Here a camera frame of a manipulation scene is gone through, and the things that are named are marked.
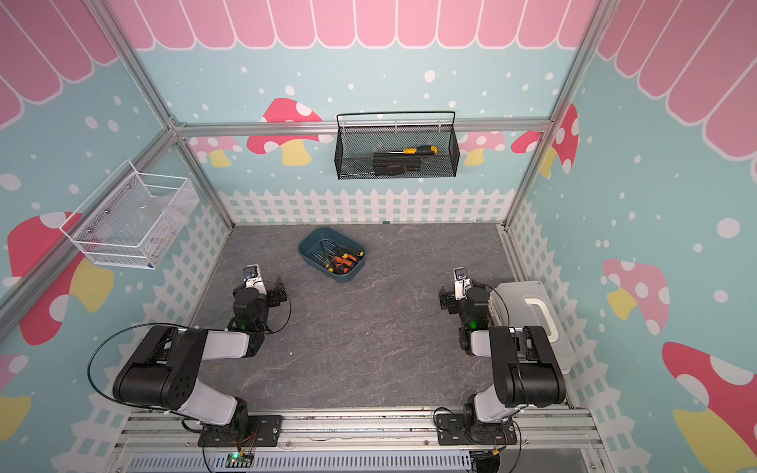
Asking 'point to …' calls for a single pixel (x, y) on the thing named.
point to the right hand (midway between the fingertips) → (460, 283)
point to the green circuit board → (239, 460)
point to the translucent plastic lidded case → (527, 304)
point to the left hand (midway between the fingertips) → (267, 282)
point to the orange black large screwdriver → (339, 259)
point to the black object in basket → (396, 165)
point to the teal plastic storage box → (333, 252)
